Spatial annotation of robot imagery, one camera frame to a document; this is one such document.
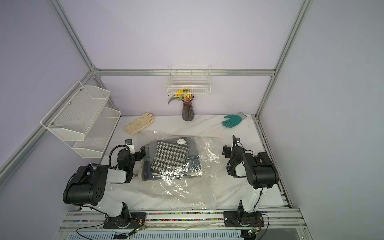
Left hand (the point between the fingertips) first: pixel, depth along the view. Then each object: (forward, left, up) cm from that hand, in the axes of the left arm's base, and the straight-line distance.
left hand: (135, 148), depth 95 cm
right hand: (+3, -65, -4) cm, 65 cm away
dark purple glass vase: (+30, -33, +4) cm, 45 cm away
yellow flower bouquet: (+31, -31, +20) cm, 48 cm away
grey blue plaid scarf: (-16, -39, +6) cm, 42 cm away
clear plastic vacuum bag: (-28, -35, +2) cm, 45 cm away
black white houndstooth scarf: (-12, -26, +8) cm, 29 cm away
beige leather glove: (+31, +1, -4) cm, 31 cm away
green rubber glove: (+33, -71, -8) cm, 79 cm away
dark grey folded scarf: (-19, -13, +4) cm, 23 cm away
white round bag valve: (0, -30, +8) cm, 31 cm away
